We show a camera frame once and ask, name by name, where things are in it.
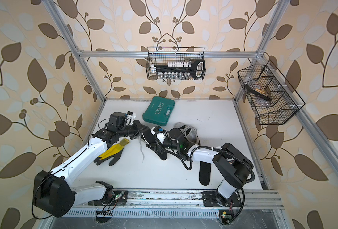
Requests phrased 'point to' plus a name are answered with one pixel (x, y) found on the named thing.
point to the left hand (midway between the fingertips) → (147, 125)
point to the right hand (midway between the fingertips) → (150, 139)
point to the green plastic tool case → (157, 112)
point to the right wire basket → (273, 100)
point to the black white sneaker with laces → (149, 137)
